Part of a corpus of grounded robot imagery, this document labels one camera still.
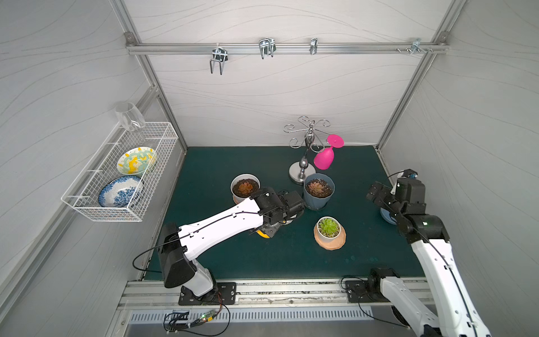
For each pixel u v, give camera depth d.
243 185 0.91
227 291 0.73
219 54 0.78
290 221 0.91
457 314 0.38
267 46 0.76
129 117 0.64
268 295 0.75
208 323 0.68
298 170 1.07
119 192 0.63
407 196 0.53
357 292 0.73
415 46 0.77
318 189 0.91
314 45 0.74
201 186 1.03
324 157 0.95
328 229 0.79
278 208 0.48
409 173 0.62
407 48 0.78
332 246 0.85
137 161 0.70
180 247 0.40
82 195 0.55
